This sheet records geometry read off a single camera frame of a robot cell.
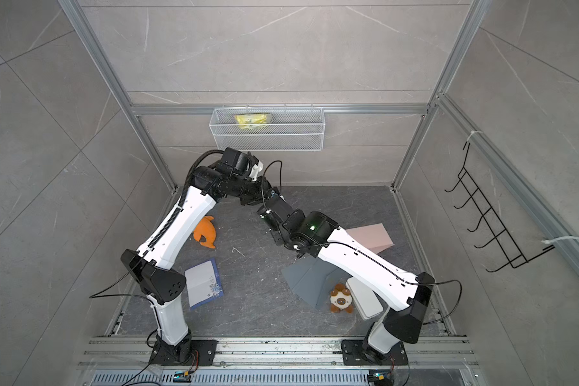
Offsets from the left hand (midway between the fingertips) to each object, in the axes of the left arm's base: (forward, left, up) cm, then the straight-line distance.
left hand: (277, 192), depth 75 cm
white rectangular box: (-25, -28, -27) cm, 47 cm away
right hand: (-10, -3, -3) cm, 10 cm away
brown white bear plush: (-25, -21, -28) cm, 43 cm away
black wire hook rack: (-26, -59, +1) cm, 65 cm away
